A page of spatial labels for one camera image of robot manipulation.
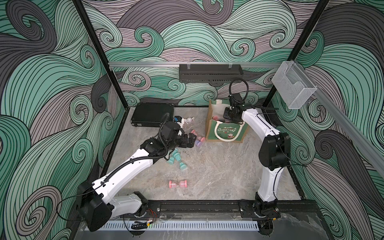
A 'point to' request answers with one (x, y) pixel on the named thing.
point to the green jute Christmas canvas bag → (220, 129)
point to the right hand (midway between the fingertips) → (226, 115)
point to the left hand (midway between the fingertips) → (189, 134)
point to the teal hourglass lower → (182, 166)
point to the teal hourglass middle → (171, 160)
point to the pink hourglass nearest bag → (201, 139)
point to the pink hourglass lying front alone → (182, 184)
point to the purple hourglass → (198, 143)
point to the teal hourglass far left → (176, 154)
